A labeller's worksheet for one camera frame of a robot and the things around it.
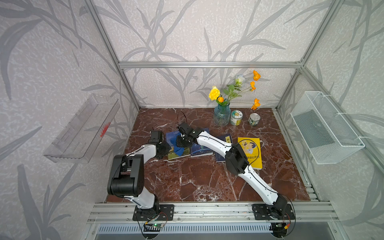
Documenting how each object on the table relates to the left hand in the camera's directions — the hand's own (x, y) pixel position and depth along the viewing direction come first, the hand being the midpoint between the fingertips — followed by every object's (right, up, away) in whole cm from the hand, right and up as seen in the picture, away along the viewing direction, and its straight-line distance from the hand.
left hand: (169, 149), depth 96 cm
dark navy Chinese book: (+38, +7, +4) cm, 39 cm away
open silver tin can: (+59, +19, +11) cm, 63 cm away
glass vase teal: (+35, +22, +6) cm, 42 cm away
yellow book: (+54, +1, +1) cm, 54 cm away
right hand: (+5, +3, +3) cm, 6 cm away
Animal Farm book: (0, +6, +5) cm, 8 cm away
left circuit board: (-2, -34, -23) cm, 41 cm away
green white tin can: (+45, +20, +9) cm, 51 cm away
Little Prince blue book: (+19, -1, 0) cm, 19 cm away
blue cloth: (+7, 0, -4) cm, 8 cm away
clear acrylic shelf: (-33, +9, -32) cm, 47 cm away
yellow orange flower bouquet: (+40, +37, -2) cm, 55 cm away
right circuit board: (+59, -35, -24) cm, 73 cm away
